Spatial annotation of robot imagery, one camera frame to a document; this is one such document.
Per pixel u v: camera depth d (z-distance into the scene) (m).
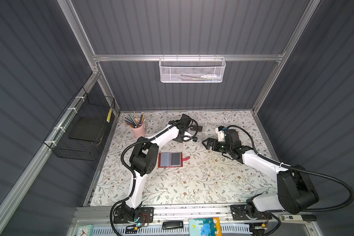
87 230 0.68
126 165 0.53
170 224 0.68
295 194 0.43
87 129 0.74
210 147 0.79
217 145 0.78
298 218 0.70
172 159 0.92
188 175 0.87
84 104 0.79
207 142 0.79
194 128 1.02
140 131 1.01
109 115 0.83
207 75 0.91
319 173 0.41
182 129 0.72
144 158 0.56
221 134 0.80
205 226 0.70
